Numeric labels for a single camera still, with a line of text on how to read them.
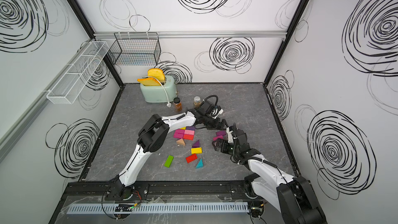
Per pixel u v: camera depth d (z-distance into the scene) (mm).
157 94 998
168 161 827
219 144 771
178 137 910
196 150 867
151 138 576
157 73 977
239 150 669
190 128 847
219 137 910
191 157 846
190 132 936
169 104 1047
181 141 888
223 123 844
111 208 697
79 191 753
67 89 713
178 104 989
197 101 968
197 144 885
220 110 907
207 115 818
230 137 787
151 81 932
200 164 805
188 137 914
